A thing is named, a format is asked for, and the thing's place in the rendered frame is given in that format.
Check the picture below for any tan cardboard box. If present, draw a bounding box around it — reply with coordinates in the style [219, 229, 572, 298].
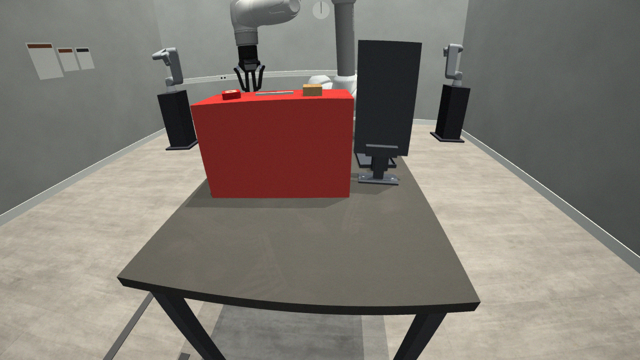
[303, 84, 323, 97]

